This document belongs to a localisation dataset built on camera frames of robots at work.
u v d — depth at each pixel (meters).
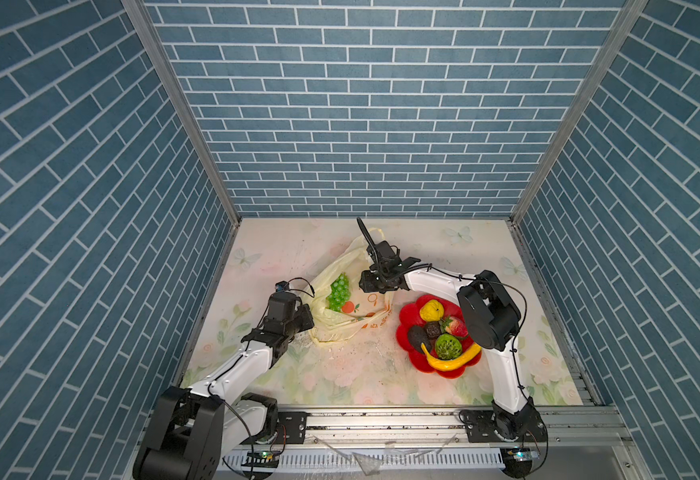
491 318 0.55
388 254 0.79
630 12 0.71
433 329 0.85
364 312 0.94
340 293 0.94
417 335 0.84
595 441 0.72
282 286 0.79
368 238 0.75
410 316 0.91
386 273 0.77
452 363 0.79
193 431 0.40
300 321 0.79
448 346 0.81
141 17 0.70
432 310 0.88
